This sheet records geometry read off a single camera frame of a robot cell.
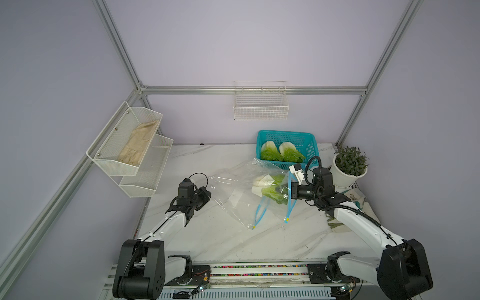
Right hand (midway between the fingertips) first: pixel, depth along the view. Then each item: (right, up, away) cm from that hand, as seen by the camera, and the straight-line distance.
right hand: (278, 192), depth 78 cm
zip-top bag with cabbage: (-1, -8, -2) cm, 9 cm away
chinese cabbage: (-2, +2, -1) cm, 3 cm away
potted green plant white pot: (+37, +12, +12) cm, 41 cm away
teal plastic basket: (+9, +21, +32) cm, 39 cm away
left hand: (-31, -3, +11) cm, 33 cm away
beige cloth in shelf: (-61, +21, +2) cm, 65 cm away
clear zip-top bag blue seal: (-14, -3, +18) cm, 23 cm away
